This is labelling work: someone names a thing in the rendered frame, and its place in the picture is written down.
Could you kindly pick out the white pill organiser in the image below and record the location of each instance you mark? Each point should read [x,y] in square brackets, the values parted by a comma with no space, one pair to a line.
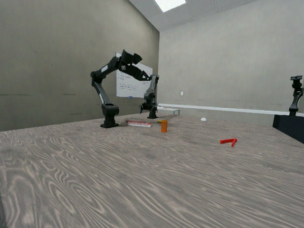
[138,123]

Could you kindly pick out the orange translucent pill bottle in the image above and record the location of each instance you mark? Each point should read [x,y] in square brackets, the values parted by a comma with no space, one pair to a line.
[164,126]

